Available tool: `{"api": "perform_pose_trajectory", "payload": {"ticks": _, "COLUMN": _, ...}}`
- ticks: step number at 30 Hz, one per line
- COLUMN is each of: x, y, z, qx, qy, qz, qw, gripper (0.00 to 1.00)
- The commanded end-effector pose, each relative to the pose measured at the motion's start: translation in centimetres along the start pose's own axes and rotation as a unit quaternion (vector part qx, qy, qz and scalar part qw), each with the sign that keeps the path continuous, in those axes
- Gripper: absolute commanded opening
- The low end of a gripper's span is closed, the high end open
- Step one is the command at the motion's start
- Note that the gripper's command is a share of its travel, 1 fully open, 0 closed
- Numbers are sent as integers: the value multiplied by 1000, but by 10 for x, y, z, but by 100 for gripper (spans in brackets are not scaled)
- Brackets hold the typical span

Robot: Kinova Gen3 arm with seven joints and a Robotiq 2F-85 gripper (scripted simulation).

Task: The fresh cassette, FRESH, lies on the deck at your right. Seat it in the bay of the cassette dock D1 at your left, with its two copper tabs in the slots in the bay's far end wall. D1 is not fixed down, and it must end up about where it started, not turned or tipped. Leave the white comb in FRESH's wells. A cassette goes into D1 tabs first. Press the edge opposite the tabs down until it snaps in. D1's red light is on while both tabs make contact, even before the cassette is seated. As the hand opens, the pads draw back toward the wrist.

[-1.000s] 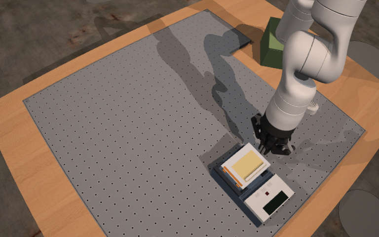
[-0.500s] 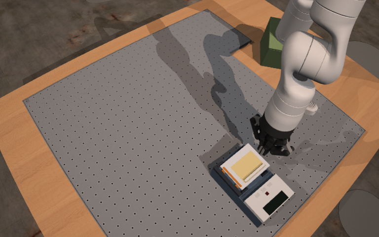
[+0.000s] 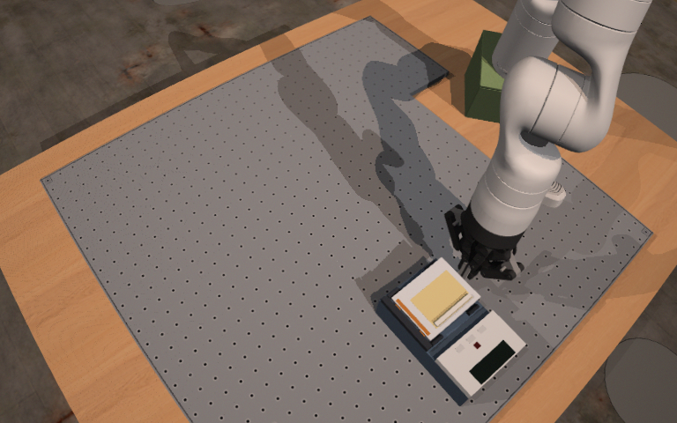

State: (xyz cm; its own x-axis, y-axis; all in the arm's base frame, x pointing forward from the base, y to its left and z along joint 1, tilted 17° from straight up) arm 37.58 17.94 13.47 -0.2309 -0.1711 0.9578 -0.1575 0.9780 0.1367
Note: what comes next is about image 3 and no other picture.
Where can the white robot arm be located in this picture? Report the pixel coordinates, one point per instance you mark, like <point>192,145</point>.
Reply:
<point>555,103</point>

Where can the dark blue and white dock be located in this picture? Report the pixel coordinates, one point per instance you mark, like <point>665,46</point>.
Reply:
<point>475,354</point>

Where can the white bar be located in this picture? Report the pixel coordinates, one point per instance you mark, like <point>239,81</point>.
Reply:
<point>452,310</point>

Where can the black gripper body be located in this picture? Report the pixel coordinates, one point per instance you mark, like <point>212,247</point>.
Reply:
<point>502,244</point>

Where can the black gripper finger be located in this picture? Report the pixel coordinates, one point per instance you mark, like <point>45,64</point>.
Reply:
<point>465,244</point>
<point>507,270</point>

